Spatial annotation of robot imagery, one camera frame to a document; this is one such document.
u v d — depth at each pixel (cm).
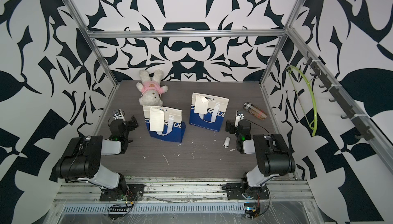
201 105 82
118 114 81
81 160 46
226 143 87
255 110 102
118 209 73
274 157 46
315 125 66
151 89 105
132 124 87
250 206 71
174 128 81
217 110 83
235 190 75
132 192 73
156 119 78
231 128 88
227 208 71
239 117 83
